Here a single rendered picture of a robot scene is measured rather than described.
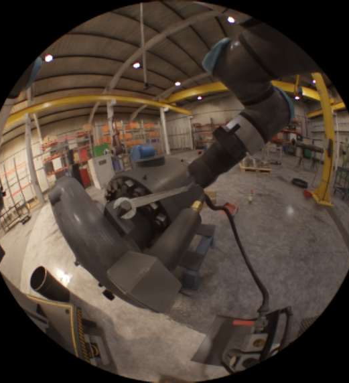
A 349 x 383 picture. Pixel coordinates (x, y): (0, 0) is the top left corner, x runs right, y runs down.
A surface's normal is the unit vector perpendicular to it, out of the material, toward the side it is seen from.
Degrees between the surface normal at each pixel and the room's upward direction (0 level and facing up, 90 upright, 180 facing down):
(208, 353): 0
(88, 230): 46
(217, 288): 0
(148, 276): 67
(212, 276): 0
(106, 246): 53
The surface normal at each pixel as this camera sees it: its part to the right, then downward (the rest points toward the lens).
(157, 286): 0.75, -0.27
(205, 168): -0.60, 0.17
